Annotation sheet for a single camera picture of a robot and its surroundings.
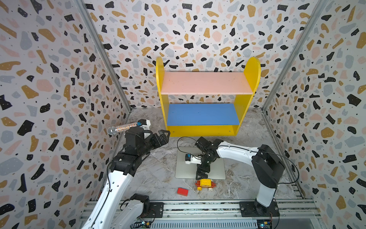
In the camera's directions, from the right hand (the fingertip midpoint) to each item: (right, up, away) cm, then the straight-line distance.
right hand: (197, 171), depth 85 cm
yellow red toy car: (+5, -4, -7) cm, 9 cm away
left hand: (-17, +23, -14) cm, 32 cm away
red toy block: (-9, -9, -6) cm, 14 cm away
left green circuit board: (-29, -23, -12) cm, 39 cm away
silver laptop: (-7, -1, +3) cm, 8 cm away
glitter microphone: (-47, +24, -5) cm, 54 cm away
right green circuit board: (+33, -22, -13) cm, 42 cm away
